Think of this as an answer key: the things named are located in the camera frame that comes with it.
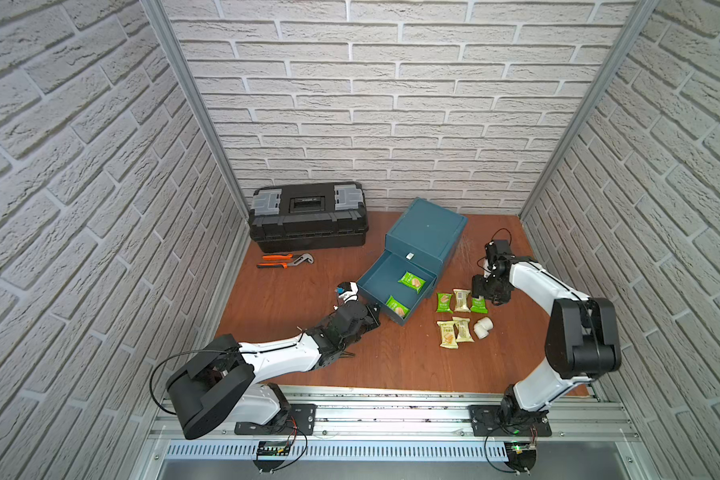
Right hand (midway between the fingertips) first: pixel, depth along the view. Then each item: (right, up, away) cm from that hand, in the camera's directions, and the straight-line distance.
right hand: (488, 293), depth 93 cm
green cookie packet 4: (-3, -4, 0) cm, 5 cm away
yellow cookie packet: (-8, -3, +2) cm, 9 cm away
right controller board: (-1, -35, -23) cm, 42 cm away
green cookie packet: (-25, +4, -3) cm, 25 cm away
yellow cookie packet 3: (-10, -10, -5) cm, 15 cm away
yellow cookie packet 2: (-14, -11, -5) cm, 19 cm away
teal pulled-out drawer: (-34, +4, 0) cm, 34 cm away
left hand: (-33, -1, -10) cm, 34 cm away
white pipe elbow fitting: (-4, -9, -5) cm, 11 cm away
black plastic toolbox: (-60, +25, +5) cm, 65 cm away
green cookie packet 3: (-14, -4, +2) cm, 14 cm away
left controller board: (-62, -36, -22) cm, 75 cm away
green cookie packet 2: (-29, -3, -7) cm, 30 cm away
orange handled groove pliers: (-65, +10, +11) cm, 67 cm away
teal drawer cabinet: (-21, +19, -6) cm, 29 cm away
